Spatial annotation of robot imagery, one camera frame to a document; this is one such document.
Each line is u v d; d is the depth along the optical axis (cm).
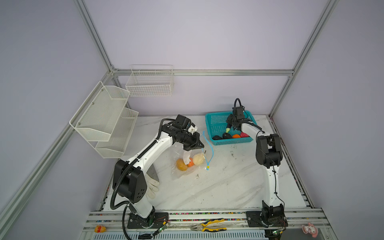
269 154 61
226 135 98
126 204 50
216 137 101
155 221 73
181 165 88
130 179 44
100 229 70
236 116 86
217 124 115
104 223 74
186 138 69
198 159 82
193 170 87
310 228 69
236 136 102
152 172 86
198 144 69
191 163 85
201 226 71
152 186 82
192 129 77
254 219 73
